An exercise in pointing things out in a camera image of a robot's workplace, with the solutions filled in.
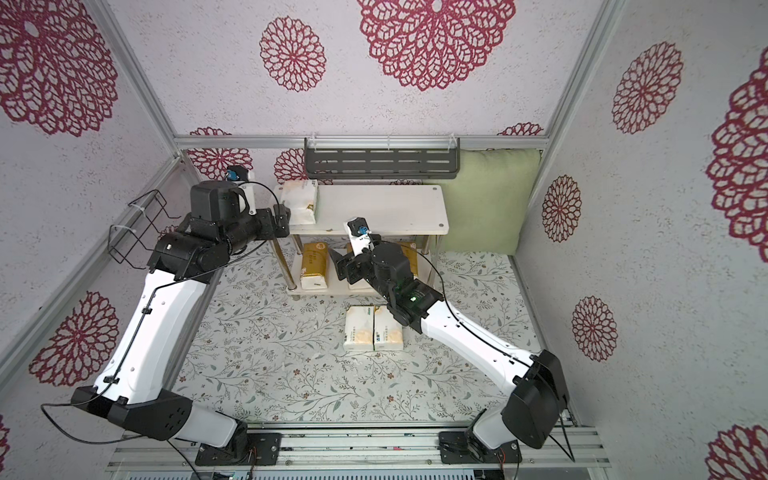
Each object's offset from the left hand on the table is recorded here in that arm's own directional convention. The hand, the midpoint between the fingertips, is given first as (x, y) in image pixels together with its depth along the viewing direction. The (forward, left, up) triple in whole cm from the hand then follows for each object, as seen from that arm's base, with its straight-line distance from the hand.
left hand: (269, 215), depth 68 cm
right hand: (-4, -17, -4) cm, 18 cm away
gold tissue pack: (+4, -5, -28) cm, 28 cm away
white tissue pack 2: (-11, -27, -36) cm, 47 cm away
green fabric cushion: (+26, -60, -17) cm, 68 cm away
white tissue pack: (-10, -19, -36) cm, 42 cm away
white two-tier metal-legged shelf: (+9, -32, -8) cm, 34 cm away
